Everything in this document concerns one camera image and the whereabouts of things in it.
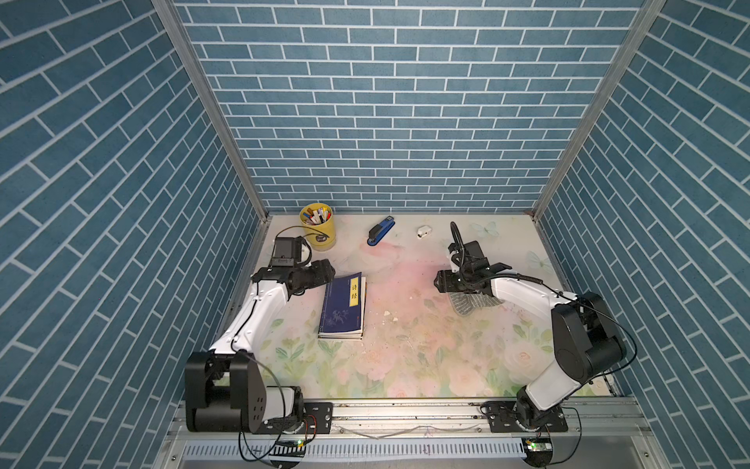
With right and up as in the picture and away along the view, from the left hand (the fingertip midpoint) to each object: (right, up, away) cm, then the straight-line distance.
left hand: (331, 273), depth 86 cm
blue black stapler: (+13, +13, +25) cm, 31 cm away
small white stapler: (+31, +13, +26) cm, 42 cm away
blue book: (+3, -11, 0) cm, 12 cm away
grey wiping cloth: (+42, -11, +8) cm, 44 cm away
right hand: (+36, -4, +8) cm, 36 cm away
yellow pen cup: (-9, +17, +18) cm, 26 cm away
